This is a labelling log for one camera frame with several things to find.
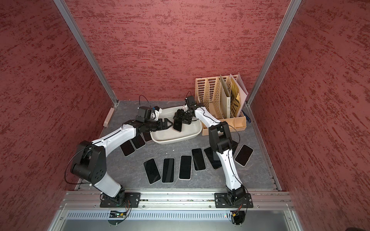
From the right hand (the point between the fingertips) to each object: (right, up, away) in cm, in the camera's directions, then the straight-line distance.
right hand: (178, 120), depth 100 cm
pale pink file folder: (+41, +20, -13) cm, 47 cm away
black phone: (-14, -30, -16) cm, 37 cm away
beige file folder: (+30, +13, -15) cm, 36 cm away
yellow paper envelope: (+40, +14, -3) cm, 42 cm away
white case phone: (-20, -11, -7) cm, 24 cm away
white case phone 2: (+6, -28, -14) cm, 32 cm away
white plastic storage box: (-6, -10, 0) cm, 12 cm away
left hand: (-5, -4, -12) cm, 14 cm away
